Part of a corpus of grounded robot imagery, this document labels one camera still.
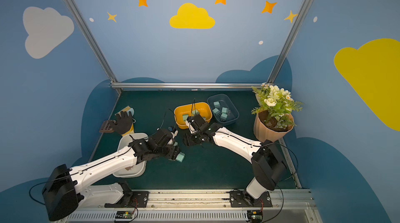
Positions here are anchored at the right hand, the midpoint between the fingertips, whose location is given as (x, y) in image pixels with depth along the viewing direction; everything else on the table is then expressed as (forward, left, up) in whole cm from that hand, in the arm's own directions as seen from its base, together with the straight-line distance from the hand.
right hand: (189, 139), depth 84 cm
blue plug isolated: (+29, -22, -9) cm, 37 cm away
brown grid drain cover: (+10, +57, -10) cm, 59 cm away
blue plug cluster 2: (+27, -15, -9) cm, 32 cm away
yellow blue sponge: (+25, +48, -9) cm, 55 cm away
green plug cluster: (+26, -1, -10) cm, 28 cm away
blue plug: (+23, -20, -9) cm, 32 cm away
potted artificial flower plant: (+13, -46, +10) cm, 48 cm away
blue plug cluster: (+33, -16, -9) cm, 38 cm away
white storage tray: (-16, +24, -4) cm, 29 cm away
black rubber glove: (+14, +45, -8) cm, 48 cm away
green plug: (+21, +6, -8) cm, 23 cm away
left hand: (-4, +7, -1) cm, 8 cm away
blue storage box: (+37, -22, -11) cm, 44 cm away
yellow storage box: (+24, +9, -9) cm, 27 cm away
